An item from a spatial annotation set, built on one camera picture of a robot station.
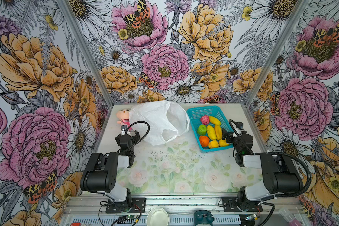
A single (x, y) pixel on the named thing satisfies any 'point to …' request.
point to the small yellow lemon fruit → (222, 143)
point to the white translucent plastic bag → (166, 119)
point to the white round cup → (157, 216)
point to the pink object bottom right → (295, 222)
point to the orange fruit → (204, 141)
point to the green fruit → (202, 129)
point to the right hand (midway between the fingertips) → (229, 130)
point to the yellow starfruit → (211, 133)
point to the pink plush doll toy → (123, 114)
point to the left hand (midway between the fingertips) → (129, 135)
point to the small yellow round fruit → (213, 144)
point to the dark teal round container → (203, 217)
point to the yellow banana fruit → (214, 121)
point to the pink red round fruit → (205, 119)
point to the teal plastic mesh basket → (194, 115)
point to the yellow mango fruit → (218, 132)
